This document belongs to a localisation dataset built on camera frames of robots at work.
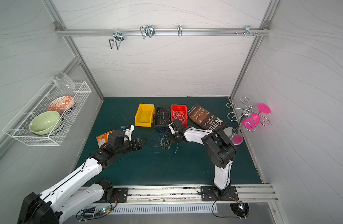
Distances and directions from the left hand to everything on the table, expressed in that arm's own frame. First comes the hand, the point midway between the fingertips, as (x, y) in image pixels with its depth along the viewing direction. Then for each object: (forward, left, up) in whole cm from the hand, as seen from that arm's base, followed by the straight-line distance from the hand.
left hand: (143, 140), depth 79 cm
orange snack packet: (+7, +31, -12) cm, 34 cm away
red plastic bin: (+37, -24, -14) cm, 46 cm away
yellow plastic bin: (+27, +6, -11) cm, 29 cm away
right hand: (+9, -15, -14) cm, 22 cm away
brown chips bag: (+26, -40, -12) cm, 49 cm away
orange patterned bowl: (+10, +41, +19) cm, 47 cm away
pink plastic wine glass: (+4, -57, +14) cm, 59 cm away
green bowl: (-3, +41, +20) cm, 46 cm away
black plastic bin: (+33, -11, -12) cm, 36 cm away
